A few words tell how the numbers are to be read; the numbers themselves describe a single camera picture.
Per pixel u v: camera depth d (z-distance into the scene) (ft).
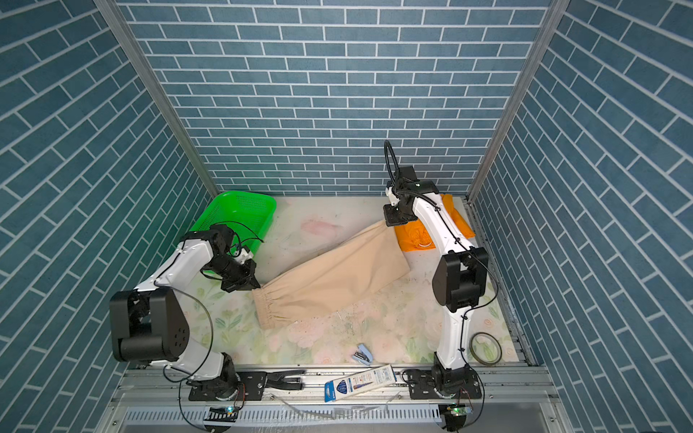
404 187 2.36
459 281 1.71
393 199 2.69
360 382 2.42
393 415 2.31
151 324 1.44
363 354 2.57
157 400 2.38
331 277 2.86
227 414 2.37
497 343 2.66
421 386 2.41
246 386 2.40
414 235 3.43
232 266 2.35
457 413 2.33
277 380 2.42
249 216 3.77
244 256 2.64
